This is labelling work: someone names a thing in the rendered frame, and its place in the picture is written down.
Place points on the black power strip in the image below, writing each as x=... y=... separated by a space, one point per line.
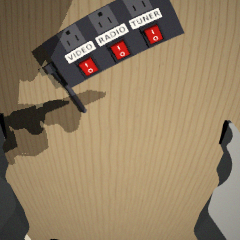
x=108 y=36

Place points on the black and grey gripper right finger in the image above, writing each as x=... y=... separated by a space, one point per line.
x=220 y=217

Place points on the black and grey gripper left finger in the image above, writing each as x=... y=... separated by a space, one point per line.
x=13 y=221

